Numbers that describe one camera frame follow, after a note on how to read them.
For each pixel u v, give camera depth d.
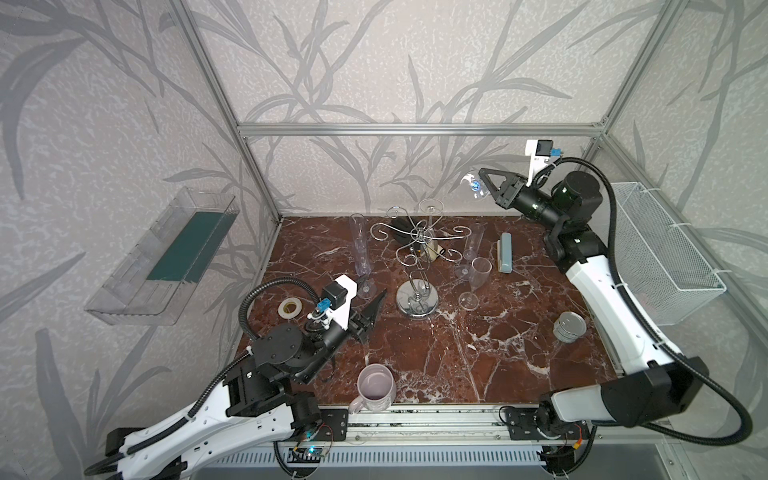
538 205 0.57
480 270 0.85
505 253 1.04
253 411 0.43
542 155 0.56
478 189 0.65
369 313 0.50
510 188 0.56
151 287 0.63
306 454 0.71
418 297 0.94
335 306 0.43
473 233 0.86
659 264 0.62
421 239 0.72
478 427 0.75
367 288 0.99
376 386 0.80
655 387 0.39
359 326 0.48
